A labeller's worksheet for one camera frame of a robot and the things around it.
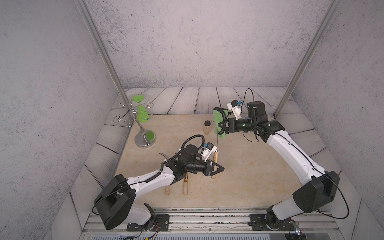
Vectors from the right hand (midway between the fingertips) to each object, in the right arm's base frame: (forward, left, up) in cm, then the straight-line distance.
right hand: (219, 125), depth 73 cm
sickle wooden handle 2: (-18, +18, -30) cm, 39 cm away
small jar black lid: (+19, +5, -23) cm, 30 cm away
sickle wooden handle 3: (-17, +3, -9) cm, 19 cm away
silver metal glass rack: (+13, +48, -28) cm, 58 cm away
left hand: (-19, -2, -12) cm, 22 cm away
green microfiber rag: (+2, 0, +3) cm, 4 cm away
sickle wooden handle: (-21, +27, -29) cm, 45 cm away
